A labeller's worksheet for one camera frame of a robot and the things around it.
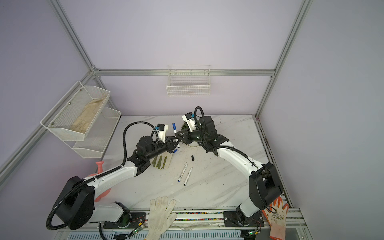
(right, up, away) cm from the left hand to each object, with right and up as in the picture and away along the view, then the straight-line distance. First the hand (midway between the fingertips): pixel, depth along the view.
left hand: (181, 138), depth 77 cm
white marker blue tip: (-3, +5, -3) cm, 7 cm away
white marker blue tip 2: (-2, -25, +9) cm, 26 cm away
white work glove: (-10, -40, -3) cm, 41 cm away
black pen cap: (+6, -14, +19) cm, 24 cm away
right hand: (-3, +2, -3) cm, 4 cm away
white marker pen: (+3, -24, +11) cm, 26 cm away
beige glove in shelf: (-51, +7, -3) cm, 52 cm away
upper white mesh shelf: (-56, +12, 0) cm, 58 cm away
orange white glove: (+49, -38, -3) cm, 62 cm away
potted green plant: (+1, +7, +13) cm, 15 cm away
